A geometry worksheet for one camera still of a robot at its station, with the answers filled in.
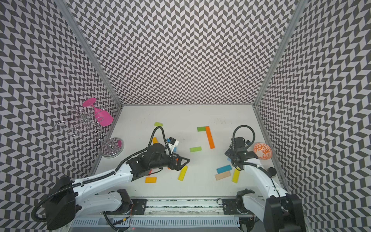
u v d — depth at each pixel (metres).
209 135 1.02
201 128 1.05
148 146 0.60
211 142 0.97
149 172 0.64
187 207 0.75
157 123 1.07
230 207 0.73
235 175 0.84
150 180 0.79
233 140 0.67
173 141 0.69
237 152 0.64
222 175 0.83
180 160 0.67
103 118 0.86
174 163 0.66
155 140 0.99
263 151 0.91
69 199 0.40
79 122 0.82
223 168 0.85
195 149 0.93
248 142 0.75
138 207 0.72
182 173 0.84
